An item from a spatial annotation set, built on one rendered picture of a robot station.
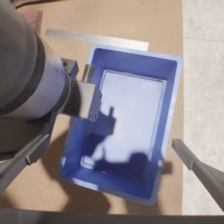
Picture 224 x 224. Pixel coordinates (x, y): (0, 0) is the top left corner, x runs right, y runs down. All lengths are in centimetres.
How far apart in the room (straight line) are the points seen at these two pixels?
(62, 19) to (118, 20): 19
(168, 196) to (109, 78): 35
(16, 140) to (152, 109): 34
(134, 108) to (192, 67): 67
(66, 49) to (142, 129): 34
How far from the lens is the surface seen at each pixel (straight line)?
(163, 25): 56
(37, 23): 64
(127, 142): 43
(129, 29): 54
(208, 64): 109
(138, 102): 44
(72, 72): 26
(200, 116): 99
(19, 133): 21
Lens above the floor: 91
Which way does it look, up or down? 79 degrees down
